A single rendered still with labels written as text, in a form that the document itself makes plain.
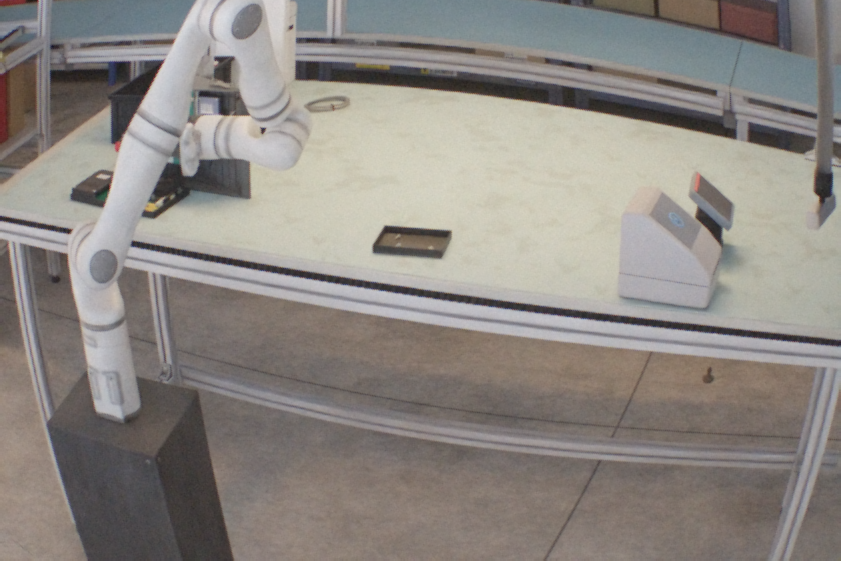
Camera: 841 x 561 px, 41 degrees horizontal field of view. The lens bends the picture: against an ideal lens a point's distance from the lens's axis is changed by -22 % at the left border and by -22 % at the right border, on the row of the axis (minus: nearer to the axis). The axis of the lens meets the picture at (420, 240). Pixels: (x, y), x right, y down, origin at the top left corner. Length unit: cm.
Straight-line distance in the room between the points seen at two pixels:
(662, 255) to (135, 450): 88
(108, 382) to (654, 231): 89
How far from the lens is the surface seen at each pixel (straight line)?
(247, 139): 215
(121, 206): 193
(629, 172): 262
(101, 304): 201
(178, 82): 194
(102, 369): 204
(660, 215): 208
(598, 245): 230
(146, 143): 192
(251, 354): 408
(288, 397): 348
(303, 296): 228
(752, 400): 383
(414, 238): 230
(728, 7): 586
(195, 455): 217
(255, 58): 197
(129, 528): 214
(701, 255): 208
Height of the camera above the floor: 193
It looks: 24 degrees down
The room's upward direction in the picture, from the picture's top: straight up
